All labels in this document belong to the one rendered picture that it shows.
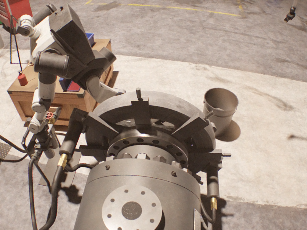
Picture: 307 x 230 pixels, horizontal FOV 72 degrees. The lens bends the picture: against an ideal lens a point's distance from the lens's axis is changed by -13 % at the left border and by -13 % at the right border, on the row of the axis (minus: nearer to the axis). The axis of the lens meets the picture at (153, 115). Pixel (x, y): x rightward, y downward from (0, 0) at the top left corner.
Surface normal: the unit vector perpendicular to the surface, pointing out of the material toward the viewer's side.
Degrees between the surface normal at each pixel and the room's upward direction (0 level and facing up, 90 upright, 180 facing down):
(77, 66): 108
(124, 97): 17
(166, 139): 26
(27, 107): 90
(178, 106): 39
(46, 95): 102
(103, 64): 90
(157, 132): 13
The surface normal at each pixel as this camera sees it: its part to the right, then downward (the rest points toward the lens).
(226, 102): -0.75, 0.43
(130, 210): 0.00, -0.70
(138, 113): -0.10, 0.71
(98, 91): 0.63, 0.55
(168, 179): 0.39, -0.62
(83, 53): 0.39, 0.75
